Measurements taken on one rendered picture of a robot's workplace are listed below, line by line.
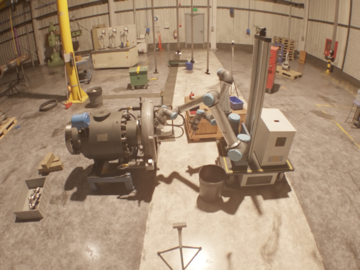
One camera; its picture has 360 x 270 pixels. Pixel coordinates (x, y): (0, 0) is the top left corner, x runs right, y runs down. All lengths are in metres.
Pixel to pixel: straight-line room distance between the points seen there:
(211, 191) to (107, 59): 7.34
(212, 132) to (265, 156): 1.25
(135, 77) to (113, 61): 3.04
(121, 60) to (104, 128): 6.22
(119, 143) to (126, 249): 1.14
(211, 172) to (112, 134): 1.23
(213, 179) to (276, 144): 0.85
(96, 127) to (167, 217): 1.29
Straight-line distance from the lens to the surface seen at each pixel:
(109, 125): 2.34
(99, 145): 2.39
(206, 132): 3.35
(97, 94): 4.97
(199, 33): 12.77
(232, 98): 3.66
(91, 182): 2.66
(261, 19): 13.60
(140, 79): 5.69
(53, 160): 3.50
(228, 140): 2.03
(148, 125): 2.15
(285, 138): 2.38
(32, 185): 3.32
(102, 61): 8.86
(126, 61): 8.29
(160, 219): 2.32
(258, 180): 2.57
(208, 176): 2.48
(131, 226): 2.32
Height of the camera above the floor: 1.93
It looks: 33 degrees down
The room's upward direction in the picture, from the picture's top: 2 degrees counter-clockwise
